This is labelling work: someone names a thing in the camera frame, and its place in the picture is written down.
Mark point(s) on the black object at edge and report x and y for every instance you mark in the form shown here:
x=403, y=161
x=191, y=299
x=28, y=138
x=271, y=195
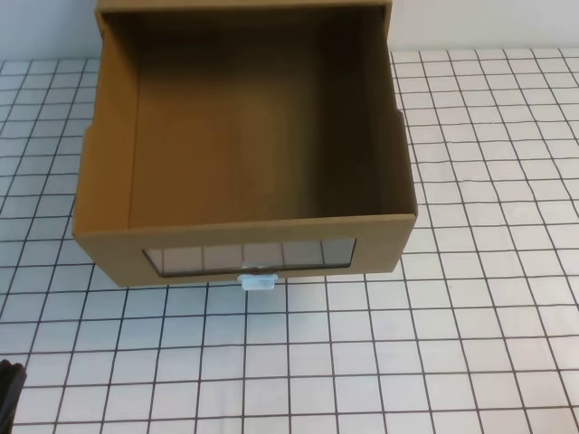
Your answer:
x=13, y=376

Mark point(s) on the brown shoebox drawer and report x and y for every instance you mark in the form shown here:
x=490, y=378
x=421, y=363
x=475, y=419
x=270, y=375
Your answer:
x=251, y=152

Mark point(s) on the white drawer handle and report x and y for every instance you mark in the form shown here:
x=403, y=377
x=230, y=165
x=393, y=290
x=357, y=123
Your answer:
x=258, y=282

